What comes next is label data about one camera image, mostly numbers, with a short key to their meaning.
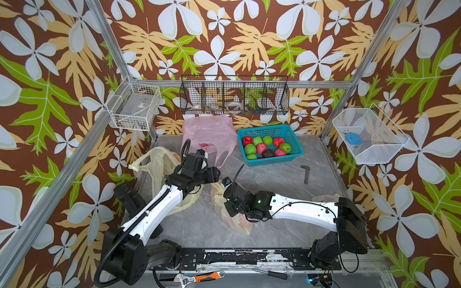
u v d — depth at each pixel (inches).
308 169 40.9
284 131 45.3
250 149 42.1
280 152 41.1
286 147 41.3
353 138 32.9
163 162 36.1
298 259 29.0
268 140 43.9
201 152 29.0
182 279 27.3
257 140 43.8
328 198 36.6
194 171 24.2
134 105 33.9
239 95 37.9
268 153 40.8
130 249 15.2
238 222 30.1
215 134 42.6
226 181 26.7
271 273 27.8
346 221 16.5
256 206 21.8
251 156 39.9
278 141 43.6
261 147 42.2
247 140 43.3
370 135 32.3
